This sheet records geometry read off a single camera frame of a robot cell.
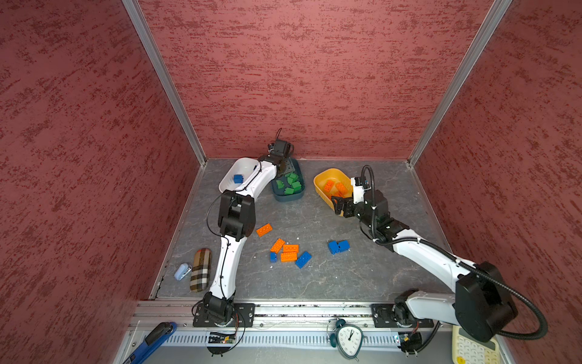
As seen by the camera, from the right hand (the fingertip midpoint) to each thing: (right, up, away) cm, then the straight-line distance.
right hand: (340, 199), depth 85 cm
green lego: (-18, +9, +26) cm, 33 cm away
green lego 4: (-20, +2, +19) cm, 28 cm away
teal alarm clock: (-1, -41, -18) cm, 44 cm away
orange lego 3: (-19, -20, +5) cm, 28 cm away
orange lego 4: (-20, -22, +1) cm, 30 cm away
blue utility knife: (-59, -41, -17) cm, 74 cm away
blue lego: (-2, -20, +4) cm, 20 cm away
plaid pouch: (-52, -26, -4) cm, 58 cm away
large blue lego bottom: (-14, -23, +1) cm, 27 cm away
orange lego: (-1, +5, +24) cm, 25 cm away
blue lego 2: (+3, -19, +6) cm, 21 cm away
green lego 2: (-25, +5, +23) cm, 34 cm away
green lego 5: (-20, +7, +24) cm, 33 cm away
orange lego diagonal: (-25, -19, +5) cm, 32 cm away
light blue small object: (-59, -26, -4) cm, 64 cm away
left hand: (-22, +12, +18) cm, 31 cm away
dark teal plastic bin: (-25, +1, +20) cm, 32 cm away
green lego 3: (-17, +5, +22) cm, 28 cm away
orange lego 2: (-31, -14, +10) cm, 35 cm away
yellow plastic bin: (-5, +8, +24) cm, 26 cm away
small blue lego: (-26, -22, +1) cm, 34 cm away
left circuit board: (-43, -45, -12) cm, 63 cm away
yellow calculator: (+35, -44, -18) cm, 59 cm away
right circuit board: (+20, -45, -14) cm, 51 cm away
